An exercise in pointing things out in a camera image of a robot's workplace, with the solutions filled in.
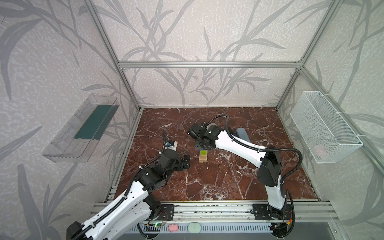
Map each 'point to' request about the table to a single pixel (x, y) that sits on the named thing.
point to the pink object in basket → (320, 151)
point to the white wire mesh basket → (328, 136)
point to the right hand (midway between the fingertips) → (200, 141)
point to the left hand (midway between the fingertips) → (185, 153)
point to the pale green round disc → (194, 227)
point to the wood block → (203, 158)
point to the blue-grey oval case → (241, 133)
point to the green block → (203, 152)
